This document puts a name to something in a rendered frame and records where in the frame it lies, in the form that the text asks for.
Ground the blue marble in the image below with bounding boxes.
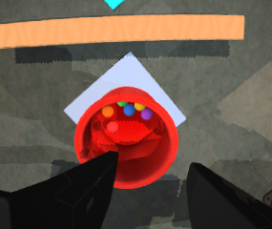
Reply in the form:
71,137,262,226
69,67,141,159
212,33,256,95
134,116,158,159
123,104,135,115

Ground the purple marble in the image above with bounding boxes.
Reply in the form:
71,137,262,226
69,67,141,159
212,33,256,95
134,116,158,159
140,108,152,119

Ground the red cup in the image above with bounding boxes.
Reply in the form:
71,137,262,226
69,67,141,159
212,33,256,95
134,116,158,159
74,87,178,188

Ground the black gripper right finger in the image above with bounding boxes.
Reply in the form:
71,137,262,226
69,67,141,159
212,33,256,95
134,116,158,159
186,163,272,229

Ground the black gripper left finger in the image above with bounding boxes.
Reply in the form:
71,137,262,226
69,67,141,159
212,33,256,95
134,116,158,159
0,150,119,229

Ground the orange marble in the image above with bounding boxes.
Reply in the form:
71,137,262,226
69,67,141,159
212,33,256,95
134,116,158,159
102,106,113,117

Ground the orange flat bar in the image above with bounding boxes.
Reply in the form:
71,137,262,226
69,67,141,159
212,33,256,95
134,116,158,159
0,14,245,49

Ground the red marble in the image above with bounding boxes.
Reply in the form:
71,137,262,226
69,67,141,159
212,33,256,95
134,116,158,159
108,121,117,133

